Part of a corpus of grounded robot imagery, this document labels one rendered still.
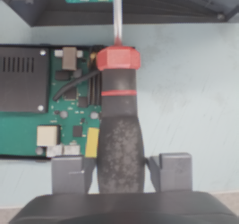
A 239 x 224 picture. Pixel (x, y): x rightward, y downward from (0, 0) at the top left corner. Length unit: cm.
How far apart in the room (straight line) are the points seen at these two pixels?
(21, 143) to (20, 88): 6
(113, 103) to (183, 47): 22
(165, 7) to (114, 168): 25
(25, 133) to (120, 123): 21
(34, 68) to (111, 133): 20
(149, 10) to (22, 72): 16
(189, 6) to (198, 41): 4
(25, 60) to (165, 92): 16
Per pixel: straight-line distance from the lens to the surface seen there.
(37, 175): 37
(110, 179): 16
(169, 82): 36
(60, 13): 37
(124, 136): 16
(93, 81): 32
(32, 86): 34
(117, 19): 17
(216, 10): 38
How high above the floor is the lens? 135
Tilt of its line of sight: 89 degrees down
